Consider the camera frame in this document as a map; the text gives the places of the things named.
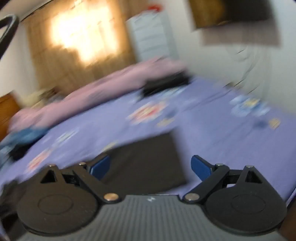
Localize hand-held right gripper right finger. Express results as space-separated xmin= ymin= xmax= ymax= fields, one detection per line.
xmin=182 ymin=155 xmax=265 ymax=206

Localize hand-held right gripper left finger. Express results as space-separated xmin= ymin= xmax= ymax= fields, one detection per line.
xmin=40 ymin=154 xmax=122 ymax=205

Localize dark grey pants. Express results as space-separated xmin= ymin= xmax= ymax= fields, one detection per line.
xmin=101 ymin=133 xmax=188 ymax=195

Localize purple floral bedsheet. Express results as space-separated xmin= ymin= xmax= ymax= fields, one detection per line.
xmin=0 ymin=77 xmax=296 ymax=234

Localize pink blanket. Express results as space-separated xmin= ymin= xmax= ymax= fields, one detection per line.
xmin=9 ymin=57 xmax=188 ymax=138

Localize blue cloth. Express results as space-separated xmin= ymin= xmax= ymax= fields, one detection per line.
xmin=0 ymin=127 xmax=48 ymax=161

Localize black folded cloth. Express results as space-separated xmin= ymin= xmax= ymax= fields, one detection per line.
xmin=142 ymin=71 xmax=192 ymax=98

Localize pale clutter pile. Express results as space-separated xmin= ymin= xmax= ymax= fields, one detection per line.
xmin=23 ymin=88 xmax=61 ymax=108

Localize brown wooden furniture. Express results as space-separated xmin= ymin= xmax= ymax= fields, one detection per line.
xmin=0 ymin=92 xmax=20 ymax=141

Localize tan curtain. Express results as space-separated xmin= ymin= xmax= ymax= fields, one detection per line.
xmin=27 ymin=0 xmax=137 ymax=91

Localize white drawer cabinet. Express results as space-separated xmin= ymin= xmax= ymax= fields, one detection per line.
xmin=125 ymin=9 xmax=180 ymax=63

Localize black curved bar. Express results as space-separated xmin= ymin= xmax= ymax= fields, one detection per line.
xmin=0 ymin=14 xmax=19 ymax=57

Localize wall cables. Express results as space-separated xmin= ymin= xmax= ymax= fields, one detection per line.
xmin=231 ymin=46 xmax=263 ymax=78

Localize wooden wall shelf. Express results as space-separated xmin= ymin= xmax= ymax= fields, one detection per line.
xmin=188 ymin=0 xmax=283 ymax=47

